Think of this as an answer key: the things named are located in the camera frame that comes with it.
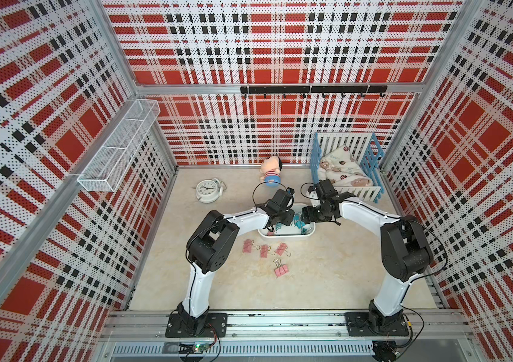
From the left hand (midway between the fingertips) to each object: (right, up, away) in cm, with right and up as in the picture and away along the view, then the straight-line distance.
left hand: (290, 212), depth 98 cm
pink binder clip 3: (-18, -13, -7) cm, 24 cm away
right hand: (+9, -1, -4) cm, 10 cm away
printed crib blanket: (+28, +22, +19) cm, 41 cm away
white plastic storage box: (+3, -7, -1) cm, 8 cm away
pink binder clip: (-11, -15, -9) cm, 20 cm away
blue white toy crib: (+41, +30, +17) cm, 54 cm away
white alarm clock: (-38, +9, +7) cm, 40 cm away
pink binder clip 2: (-4, -14, -8) cm, 17 cm away
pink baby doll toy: (-9, +19, +12) cm, 24 cm away
